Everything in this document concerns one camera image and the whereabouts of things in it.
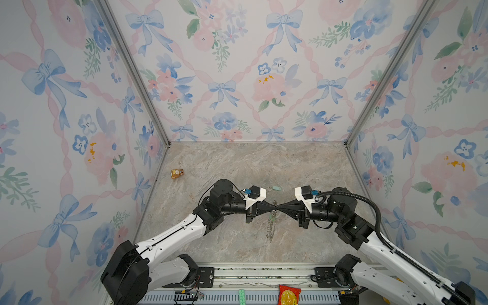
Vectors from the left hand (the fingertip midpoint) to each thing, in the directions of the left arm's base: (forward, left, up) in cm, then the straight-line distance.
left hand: (275, 207), depth 65 cm
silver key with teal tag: (+24, -5, -26) cm, 36 cm away
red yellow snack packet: (-23, -5, -24) cm, 34 cm away
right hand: (0, -2, +1) cm, 2 cm away
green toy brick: (-24, +11, -24) cm, 36 cm away
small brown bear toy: (+30, +48, -22) cm, 61 cm away
